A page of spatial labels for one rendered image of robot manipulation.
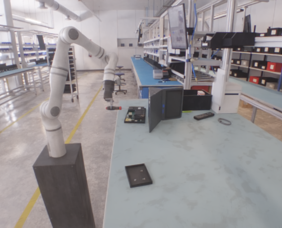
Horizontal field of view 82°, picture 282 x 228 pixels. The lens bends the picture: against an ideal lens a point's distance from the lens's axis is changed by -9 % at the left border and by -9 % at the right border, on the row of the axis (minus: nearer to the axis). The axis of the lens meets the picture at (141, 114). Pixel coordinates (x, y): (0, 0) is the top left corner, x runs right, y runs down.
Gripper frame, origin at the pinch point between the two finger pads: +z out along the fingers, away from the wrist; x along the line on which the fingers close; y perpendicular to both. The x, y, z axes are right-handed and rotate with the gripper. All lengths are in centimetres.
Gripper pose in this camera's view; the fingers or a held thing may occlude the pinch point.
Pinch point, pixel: (111, 109)
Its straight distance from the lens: 110.8
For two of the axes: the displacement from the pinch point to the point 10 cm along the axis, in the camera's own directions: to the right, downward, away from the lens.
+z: -0.1, 9.7, -2.3
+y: -10.0, 0.0, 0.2
